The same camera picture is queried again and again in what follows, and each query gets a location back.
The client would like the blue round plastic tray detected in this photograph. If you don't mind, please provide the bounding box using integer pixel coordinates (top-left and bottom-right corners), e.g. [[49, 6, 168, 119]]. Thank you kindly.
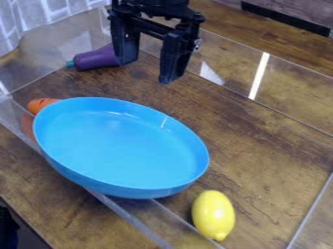
[[32, 97, 211, 199]]

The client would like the clear acrylic enclosure wall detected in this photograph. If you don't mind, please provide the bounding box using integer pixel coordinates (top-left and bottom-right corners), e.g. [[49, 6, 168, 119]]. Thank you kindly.
[[0, 1, 333, 249]]

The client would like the orange toy carrot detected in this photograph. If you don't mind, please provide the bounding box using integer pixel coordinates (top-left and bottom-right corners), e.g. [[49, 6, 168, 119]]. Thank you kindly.
[[20, 97, 61, 142]]

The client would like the dark baseboard strip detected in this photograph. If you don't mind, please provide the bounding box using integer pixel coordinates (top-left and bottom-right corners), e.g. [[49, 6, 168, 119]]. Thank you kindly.
[[241, 1, 333, 38]]

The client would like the yellow toy lemon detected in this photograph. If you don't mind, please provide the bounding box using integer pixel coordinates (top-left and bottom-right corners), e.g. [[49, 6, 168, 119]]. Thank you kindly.
[[191, 190, 235, 241]]

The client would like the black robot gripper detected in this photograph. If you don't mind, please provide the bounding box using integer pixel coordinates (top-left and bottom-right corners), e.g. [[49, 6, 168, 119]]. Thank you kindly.
[[108, 0, 206, 85]]

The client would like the purple toy eggplant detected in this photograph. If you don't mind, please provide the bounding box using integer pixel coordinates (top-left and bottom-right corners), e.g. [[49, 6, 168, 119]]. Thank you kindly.
[[65, 45, 119, 71]]

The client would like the white tiled cloth backdrop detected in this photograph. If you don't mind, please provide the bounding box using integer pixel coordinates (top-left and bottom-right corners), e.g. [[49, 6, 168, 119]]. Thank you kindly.
[[0, 0, 112, 58]]

